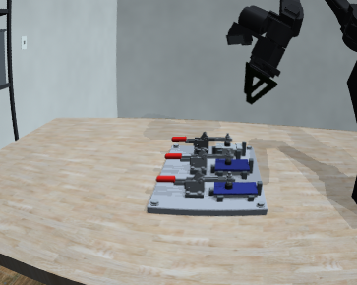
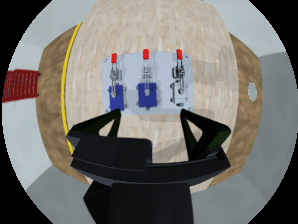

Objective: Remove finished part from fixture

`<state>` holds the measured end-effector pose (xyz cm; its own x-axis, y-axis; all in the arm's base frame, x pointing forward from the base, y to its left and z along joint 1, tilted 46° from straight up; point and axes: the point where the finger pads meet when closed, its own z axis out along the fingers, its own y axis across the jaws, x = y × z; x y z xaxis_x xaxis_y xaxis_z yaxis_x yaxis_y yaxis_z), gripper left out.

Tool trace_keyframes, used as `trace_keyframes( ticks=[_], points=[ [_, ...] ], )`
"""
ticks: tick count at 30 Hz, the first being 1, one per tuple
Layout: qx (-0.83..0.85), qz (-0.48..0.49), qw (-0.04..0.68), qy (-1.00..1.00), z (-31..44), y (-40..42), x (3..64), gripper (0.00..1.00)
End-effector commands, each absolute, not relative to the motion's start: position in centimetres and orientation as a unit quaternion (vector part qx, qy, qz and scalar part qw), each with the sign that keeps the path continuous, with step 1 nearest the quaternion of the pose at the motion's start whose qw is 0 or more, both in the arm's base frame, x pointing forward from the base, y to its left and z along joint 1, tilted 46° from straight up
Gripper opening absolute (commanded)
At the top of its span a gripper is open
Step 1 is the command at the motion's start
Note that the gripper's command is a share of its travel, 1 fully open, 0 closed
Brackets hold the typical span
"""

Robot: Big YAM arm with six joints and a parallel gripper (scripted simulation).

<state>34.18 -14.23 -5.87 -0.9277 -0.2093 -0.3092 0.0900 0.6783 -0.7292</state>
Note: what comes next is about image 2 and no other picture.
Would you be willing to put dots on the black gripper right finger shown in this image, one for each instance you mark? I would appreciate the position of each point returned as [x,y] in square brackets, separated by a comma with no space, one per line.
[213,133]

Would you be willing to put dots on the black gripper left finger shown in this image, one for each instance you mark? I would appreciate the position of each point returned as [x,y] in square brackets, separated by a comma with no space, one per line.
[93,126]

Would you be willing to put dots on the grey toggle clamp with red handle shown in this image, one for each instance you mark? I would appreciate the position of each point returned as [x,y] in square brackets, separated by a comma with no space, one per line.
[115,75]

